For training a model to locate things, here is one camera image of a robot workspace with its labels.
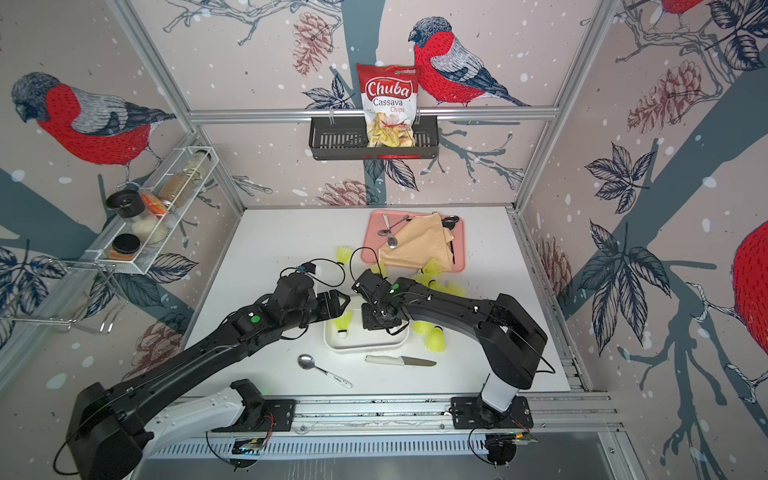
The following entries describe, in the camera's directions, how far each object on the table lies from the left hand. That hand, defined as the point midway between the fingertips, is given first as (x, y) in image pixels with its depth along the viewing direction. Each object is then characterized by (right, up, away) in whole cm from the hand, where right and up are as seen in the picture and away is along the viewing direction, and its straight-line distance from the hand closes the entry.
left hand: (347, 296), depth 77 cm
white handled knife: (+15, -19, +4) cm, 24 cm away
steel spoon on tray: (+12, +13, +33) cm, 37 cm away
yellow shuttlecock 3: (+26, +5, +20) cm, 33 cm away
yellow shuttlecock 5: (+24, -15, +8) cm, 29 cm away
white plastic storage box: (+2, -15, +9) cm, 17 cm away
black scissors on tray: (+35, +21, +37) cm, 55 cm away
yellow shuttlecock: (-5, +9, +25) cm, 27 cm away
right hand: (+6, -9, +6) cm, 12 cm away
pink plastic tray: (+7, +19, +37) cm, 43 cm away
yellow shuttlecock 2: (-3, -10, +10) cm, 15 cm away
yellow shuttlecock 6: (+25, +2, +20) cm, 32 cm away
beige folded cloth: (+23, +15, +33) cm, 43 cm away
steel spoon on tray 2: (+9, +17, +33) cm, 38 cm away
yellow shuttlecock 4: (+21, -12, +11) cm, 27 cm away
